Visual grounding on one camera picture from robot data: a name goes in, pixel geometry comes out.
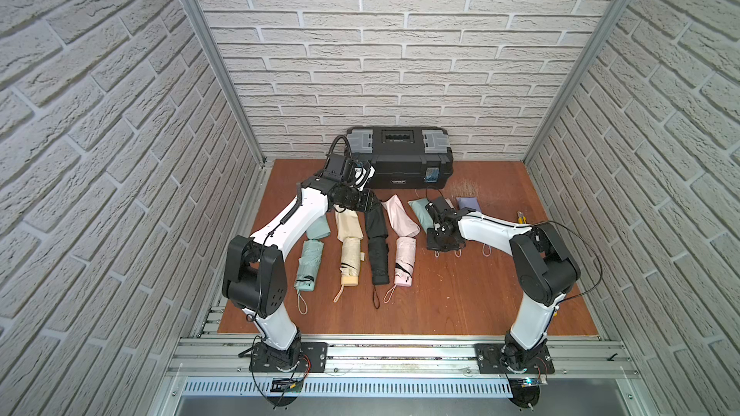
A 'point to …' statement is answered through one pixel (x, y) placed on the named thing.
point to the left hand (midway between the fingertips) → (379, 198)
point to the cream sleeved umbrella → (351, 257)
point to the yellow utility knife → (521, 220)
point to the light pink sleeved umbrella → (458, 253)
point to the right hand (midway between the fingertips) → (436, 245)
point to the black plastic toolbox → (405, 156)
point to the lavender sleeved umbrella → (464, 202)
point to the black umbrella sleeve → (375, 221)
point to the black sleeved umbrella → (379, 263)
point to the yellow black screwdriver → (556, 313)
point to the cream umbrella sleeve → (348, 223)
